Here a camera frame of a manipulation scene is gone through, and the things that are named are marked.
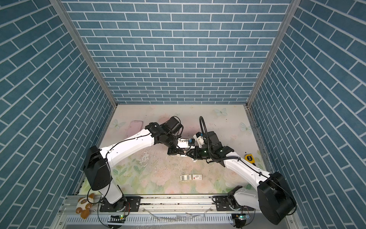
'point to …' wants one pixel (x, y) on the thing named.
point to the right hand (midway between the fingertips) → (186, 153)
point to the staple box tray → (186, 177)
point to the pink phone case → (135, 127)
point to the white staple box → (197, 177)
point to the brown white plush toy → (83, 204)
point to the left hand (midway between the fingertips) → (184, 149)
